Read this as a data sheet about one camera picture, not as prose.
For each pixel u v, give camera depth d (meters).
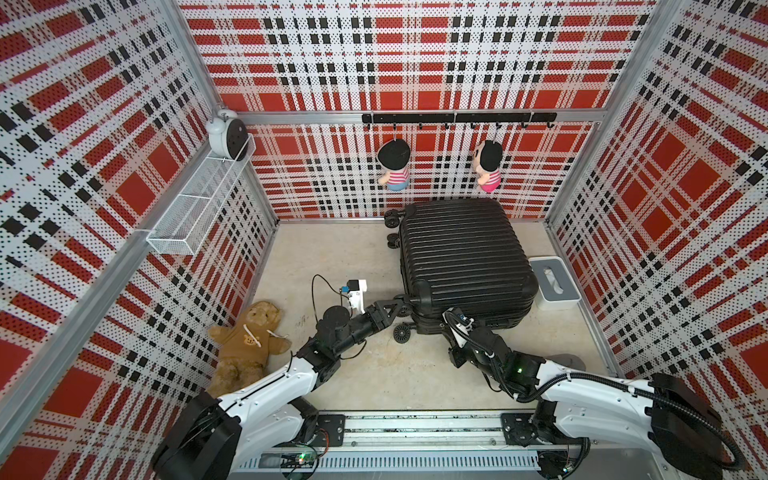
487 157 0.93
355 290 0.73
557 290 0.95
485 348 0.58
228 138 0.78
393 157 0.93
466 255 0.84
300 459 0.69
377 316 0.69
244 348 0.82
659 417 0.42
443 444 0.73
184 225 0.93
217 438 0.40
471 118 0.89
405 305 0.76
